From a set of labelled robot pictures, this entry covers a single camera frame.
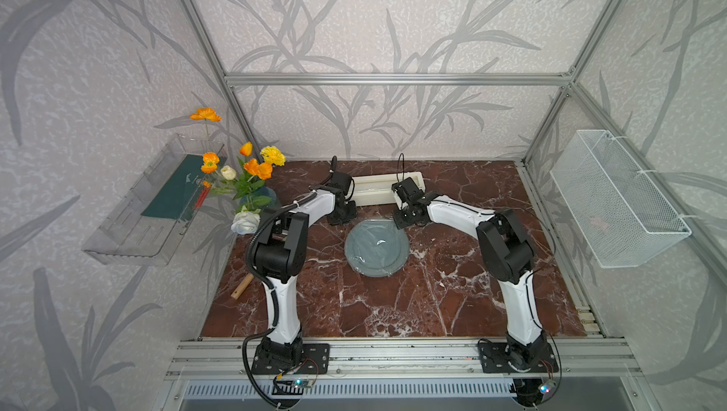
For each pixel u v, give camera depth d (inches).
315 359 28.5
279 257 21.0
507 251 21.4
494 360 28.6
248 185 31.9
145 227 25.1
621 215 24.0
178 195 26.8
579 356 29.7
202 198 27.2
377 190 40.2
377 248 36.9
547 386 26.8
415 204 30.7
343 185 32.3
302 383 27.8
